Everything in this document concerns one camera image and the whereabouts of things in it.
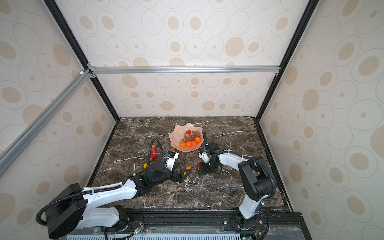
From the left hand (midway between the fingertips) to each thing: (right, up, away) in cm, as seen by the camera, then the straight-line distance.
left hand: (189, 167), depth 77 cm
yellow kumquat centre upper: (-1, -4, +15) cm, 16 cm away
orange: (+2, +11, +23) cm, 26 cm away
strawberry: (-24, +2, +20) cm, 31 cm away
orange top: (-1, +10, +23) cm, 26 cm away
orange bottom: (-5, +10, +24) cm, 26 cm away
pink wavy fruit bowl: (-10, +18, +30) cm, 36 cm away
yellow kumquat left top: (-28, -2, +15) cm, 32 cm away
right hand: (+8, -6, +14) cm, 17 cm away
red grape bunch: (+2, +17, +28) cm, 32 cm away
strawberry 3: (+5, -3, +17) cm, 18 cm away
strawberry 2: (-11, +7, +21) cm, 24 cm away
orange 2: (+5, +13, +23) cm, 27 cm away
